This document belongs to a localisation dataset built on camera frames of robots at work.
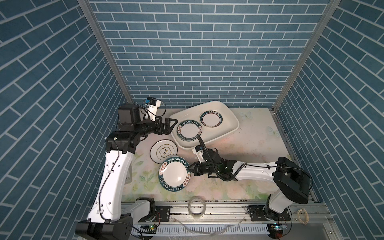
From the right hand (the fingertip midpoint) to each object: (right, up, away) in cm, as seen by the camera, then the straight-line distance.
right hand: (185, 167), depth 78 cm
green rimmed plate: (0, +18, +27) cm, 33 cm away
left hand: (-6, +25, -12) cm, 29 cm away
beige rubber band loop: (+61, -21, -5) cm, 65 cm away
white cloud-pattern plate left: (-17, +6, +18) cm, 25 cm away
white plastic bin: (+30, +23, +33) cm, 51 cm away
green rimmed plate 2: (-7, -4, +1) cm, 8 cm away
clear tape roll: (+7, -22, -7) cm, 24 cm away
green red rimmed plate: (+16, +27, +37) cm, 48 cm away
